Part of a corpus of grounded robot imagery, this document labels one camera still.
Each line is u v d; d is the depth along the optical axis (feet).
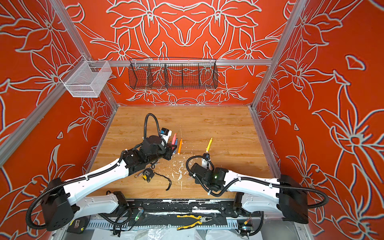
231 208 2.39
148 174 2.67
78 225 2.20
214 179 1.86
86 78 3.01
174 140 2.45
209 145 3.13
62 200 1.28
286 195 1.32
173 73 3.29
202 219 2.28
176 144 2.50
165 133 2.20
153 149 1.90
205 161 2.32
